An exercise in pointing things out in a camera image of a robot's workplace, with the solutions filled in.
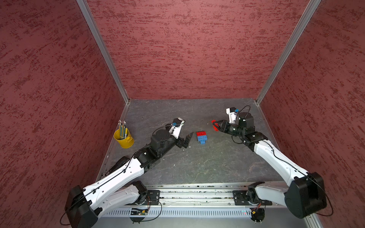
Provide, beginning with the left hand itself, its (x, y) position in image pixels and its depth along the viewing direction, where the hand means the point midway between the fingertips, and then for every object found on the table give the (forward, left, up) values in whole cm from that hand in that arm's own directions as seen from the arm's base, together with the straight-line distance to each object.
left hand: (184, 130), depth 72 cm
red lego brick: (+3, -18, -3) cm, 18 cm away
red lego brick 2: (+11, -11, -21) cm, 26 cm away
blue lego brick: (+8, -12, -22) cm, 26 cm away
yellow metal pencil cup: (+2, +37, -18) cm, 41 cm away
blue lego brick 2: (+6, -12, -24) cm, 27 cm away
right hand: (+6, -17, -5) cm, 19 cm away
